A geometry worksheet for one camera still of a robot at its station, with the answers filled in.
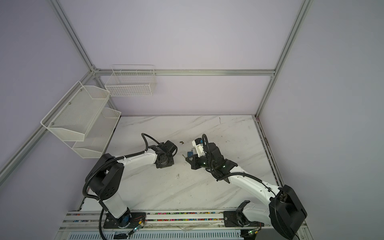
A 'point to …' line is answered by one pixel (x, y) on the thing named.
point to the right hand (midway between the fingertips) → (185, 159)
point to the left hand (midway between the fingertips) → (168, 163)
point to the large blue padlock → (189, 153)
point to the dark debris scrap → (181, 142)
